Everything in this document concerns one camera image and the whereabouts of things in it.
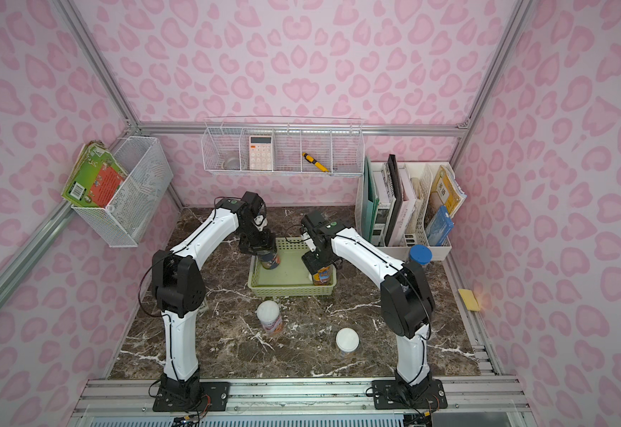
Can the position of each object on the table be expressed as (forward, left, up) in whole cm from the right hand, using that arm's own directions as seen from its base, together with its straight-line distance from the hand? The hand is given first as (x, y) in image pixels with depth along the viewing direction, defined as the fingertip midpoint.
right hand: (318, 260), depth 89 cm
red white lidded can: (-19, +14, +1) cm, 23 cm away
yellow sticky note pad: (-6, -54, -15) cm, 56 cm away
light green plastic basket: (-1, +11, -10) cm, 14 cm away
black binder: (+14, -25, +17) cm, 33 cm away
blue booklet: (+13, -43, +2) cm, 45 cm away
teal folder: (+9, -16, +19) cm, 26 cm away
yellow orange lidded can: (-4, -2, -3) cm, 6 cm away
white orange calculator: (+32, +21, +20) cm, 44 cm away
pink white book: (+12, -29, +3) cm, 32 cm away
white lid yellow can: (-24, -9, -3) cm, 26 cm away
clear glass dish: (+29, +32, +18) cm, 47 cm away
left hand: (+6, +18, 0) cm, 19 cm away
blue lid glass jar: (-3, -31, +8) cm, 32 cm away
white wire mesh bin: (+8, +60, +15) cm, 63 cm away
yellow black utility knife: (+31, 0, +15) cm, 35 cm away
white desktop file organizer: (+32, -39, +10) cm, 51 cm away
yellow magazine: (+23, -45, +11) cm, 52 cm away
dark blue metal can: (+2, +17, -4) cm, 18 cm away
